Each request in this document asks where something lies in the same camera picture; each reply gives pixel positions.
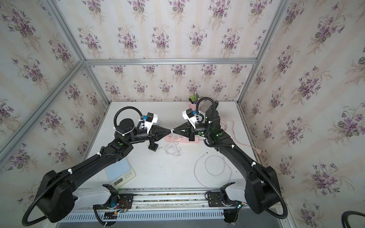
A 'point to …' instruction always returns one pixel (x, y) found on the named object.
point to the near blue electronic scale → (120, 173)
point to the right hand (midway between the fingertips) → (177, 132)
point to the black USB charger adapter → (153, 146)
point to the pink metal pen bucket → (192, 106)
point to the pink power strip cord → (258, 150)
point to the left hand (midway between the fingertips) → (170, 132)
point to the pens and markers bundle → (194, 99)
